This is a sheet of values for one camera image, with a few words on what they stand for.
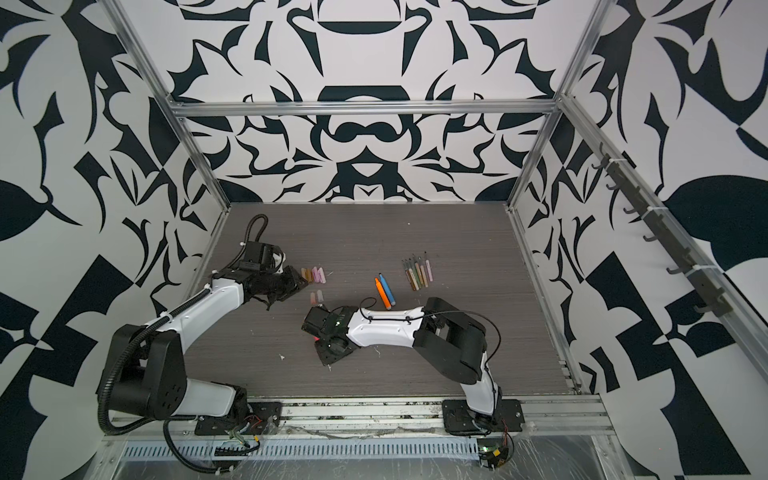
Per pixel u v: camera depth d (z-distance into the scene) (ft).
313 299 3.08
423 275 3.26
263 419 2.40
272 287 2.45
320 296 3.09
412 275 3.27
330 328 2.17
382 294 3.14
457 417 2.43
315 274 3.25
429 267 3.34
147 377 1.39
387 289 3.16
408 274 3.27
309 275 3.25
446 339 1.65
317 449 2.13
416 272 3.33
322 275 3.25
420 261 3.43
